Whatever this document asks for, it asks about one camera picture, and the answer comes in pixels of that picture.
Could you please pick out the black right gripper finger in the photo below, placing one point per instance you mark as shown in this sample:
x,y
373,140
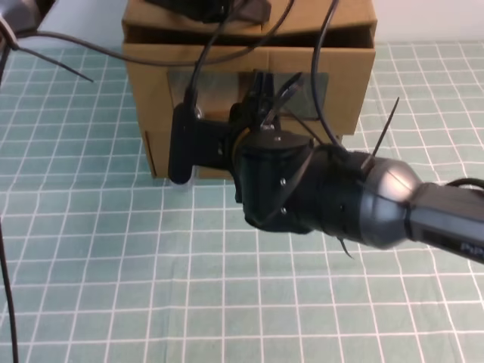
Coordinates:
x,y
284,94
262,90

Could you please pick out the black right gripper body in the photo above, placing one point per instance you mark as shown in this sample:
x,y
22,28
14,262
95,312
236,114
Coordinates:
x,y
274,171

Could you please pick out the cardboard drawer with window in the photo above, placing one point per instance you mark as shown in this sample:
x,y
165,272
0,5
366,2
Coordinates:
x,y
338,88

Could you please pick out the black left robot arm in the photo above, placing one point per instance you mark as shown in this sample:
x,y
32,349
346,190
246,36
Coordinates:
x,y
22,19

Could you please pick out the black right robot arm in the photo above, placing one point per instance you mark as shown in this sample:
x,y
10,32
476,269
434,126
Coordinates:
x,y
381,202

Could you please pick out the brown cardboard shoebox shell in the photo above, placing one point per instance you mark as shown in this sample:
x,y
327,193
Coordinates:
x,y
302,16

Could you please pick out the cyan checkered tablecloth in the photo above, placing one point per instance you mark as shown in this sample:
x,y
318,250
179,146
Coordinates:
x,y
109,265

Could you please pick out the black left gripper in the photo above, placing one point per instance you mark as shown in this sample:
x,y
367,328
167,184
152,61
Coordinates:
x,y
217,11

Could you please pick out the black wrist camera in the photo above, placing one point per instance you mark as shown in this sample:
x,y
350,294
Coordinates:
x,y
181,149

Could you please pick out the black cable tie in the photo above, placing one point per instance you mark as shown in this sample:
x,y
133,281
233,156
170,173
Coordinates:
x,y
54,62

